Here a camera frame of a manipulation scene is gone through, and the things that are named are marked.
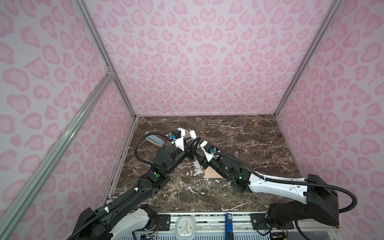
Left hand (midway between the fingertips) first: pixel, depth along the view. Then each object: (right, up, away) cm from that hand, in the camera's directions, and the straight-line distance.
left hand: (199, 135), depth 67 cm
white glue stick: (-3, +1, -2) cm, 3 cm away
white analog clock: (-6, -43, +2) cm, 43 cm away
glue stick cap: (+25, -13, +31) cm, 42 cm away
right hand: (-1, -5, +2) cm, 5 cm away
